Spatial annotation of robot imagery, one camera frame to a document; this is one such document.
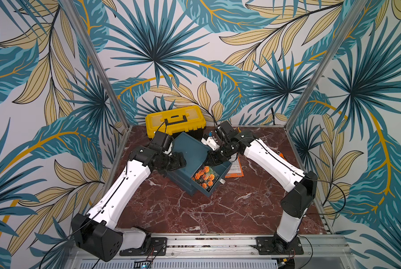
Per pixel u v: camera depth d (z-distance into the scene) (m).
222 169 0.83
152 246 0.72
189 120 1.00
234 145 0.55
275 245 0.66
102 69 0.88
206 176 0.74
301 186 0.46
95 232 0.37
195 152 0.84
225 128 0.62
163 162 0.62
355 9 0.69
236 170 0.98
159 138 0.57
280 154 1.06
